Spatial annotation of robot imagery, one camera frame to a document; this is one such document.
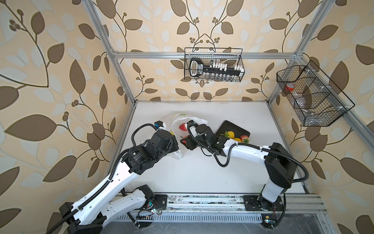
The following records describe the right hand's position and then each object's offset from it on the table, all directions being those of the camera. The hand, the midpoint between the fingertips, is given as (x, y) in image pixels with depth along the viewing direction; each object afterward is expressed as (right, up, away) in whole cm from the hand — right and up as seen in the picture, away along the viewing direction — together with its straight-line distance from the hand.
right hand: (184, 139), depth 82 cm
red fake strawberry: (+38, -1, +10) cm, 39 cm away
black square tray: (+30, +6, +24) cm, 39 cm away
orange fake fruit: (+34, -2, +11) cm, 36 cm away
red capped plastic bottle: (+65, +31, +6) cm, 72 cm away
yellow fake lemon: (+31, +2, +13) cm, 33 cm away
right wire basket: (+68, +21, -9) cm, 72 cm away
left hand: (-2, +2, -13) cm, 13 cm away
